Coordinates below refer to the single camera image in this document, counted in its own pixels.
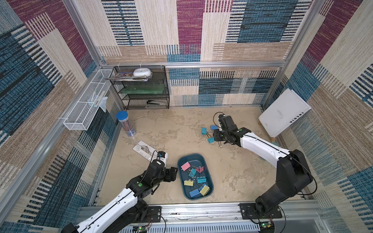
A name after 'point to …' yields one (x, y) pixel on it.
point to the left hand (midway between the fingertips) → (172, 168)
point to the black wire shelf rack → (141, 87)
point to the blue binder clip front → (194, 192)
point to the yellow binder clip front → (204, 191)
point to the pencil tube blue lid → (122, 117)
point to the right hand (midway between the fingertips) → (217, 132)
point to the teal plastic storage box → (195, 179)
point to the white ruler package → (148, 152)
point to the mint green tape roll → (276, 143)
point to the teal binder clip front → (193, 172)
